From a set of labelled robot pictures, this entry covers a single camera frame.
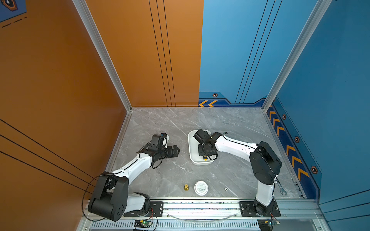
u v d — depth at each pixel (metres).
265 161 0.50
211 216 0.72
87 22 0.74
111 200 0.41
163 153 0.74
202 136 0.72
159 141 0.70
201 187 0.74
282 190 0.79
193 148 0.93
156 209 0.74
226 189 0.79
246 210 0.72
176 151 0.80
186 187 0.78
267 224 0.71
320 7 0.70
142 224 0.70
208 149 0.65
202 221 0.71
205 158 0.87
